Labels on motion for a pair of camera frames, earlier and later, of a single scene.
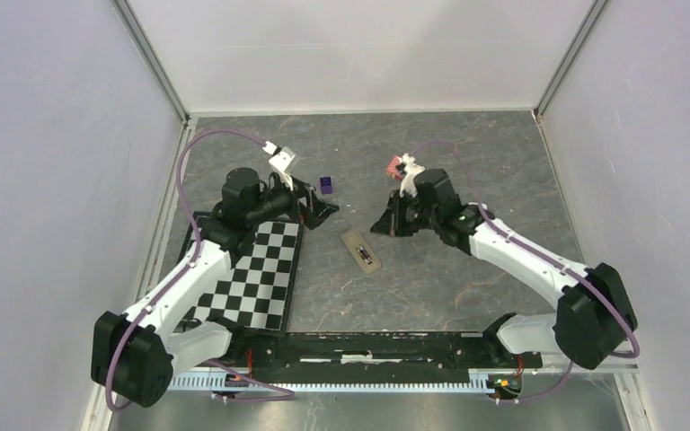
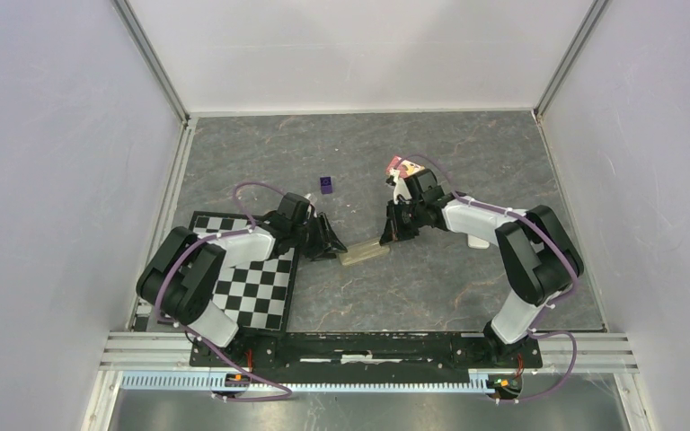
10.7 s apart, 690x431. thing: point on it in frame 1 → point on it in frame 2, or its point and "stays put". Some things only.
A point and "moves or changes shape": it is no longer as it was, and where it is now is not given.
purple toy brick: x=326 y=184 stays put
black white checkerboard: x=259 y=290 stays put
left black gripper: x=316 y=210 → x=325 y=234
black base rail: x=374 y=358 stays put
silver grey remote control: x=360 y=250 moves or changes shape
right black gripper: x=390 y=223 stays put
